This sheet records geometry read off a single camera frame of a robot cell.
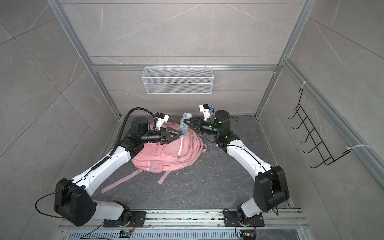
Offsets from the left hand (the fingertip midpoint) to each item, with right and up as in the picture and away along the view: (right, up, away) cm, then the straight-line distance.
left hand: (180, 132), depth 70 cm
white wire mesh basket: (-5, +35, +31) cm, 47 cm away
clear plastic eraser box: (+1, +3, +1) cm, 3 cm away
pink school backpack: (-16, -15, +16) cm, 27 cm away
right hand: (+2, +5, +2) cm, 6 cm away
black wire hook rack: (+62, -9, -8) cm, 63 cm away
